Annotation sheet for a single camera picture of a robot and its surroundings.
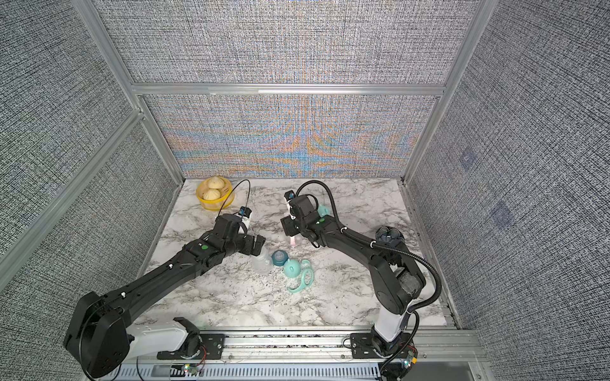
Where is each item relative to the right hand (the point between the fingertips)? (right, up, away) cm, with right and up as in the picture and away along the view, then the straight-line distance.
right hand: (291, 214), depth 88 cm
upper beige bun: (-36, +14, +21) cm, 44 cm away
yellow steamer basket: (-36, +3, +18) cm, 41 cm away
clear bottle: (-10, -18, +2) cm, 21 cm away
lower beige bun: (-36, +8, +18) cm, 41 cm away
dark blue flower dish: (+39, -9, +7) cm, 41 cm away
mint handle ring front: (+5, -24, -5) cm, 25 cm away
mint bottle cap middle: (0, -19, -3) cm, 20 cm away
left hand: (-12, -6, -5) cm, 14 cm away
